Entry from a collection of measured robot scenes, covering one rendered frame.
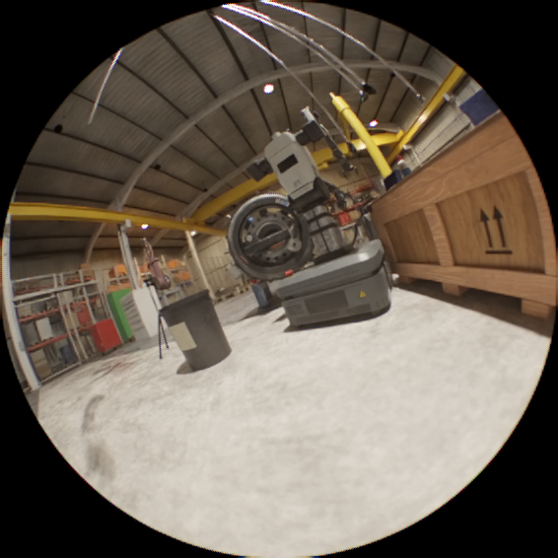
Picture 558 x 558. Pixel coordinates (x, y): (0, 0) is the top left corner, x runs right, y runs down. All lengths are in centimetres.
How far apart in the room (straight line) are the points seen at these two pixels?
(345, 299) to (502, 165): 71
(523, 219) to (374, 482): 59
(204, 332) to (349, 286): 69
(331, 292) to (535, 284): 74
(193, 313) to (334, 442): 78
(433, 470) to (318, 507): 17
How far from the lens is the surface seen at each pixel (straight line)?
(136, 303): 474
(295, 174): 110
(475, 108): 75
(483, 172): 58
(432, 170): 69
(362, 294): 76
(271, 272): 154
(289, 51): 980
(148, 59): 834
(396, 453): 36
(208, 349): 97
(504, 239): 62
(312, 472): 38
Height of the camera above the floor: 33
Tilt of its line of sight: 3 degrees down
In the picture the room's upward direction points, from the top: 22 degrees counter-clockwise
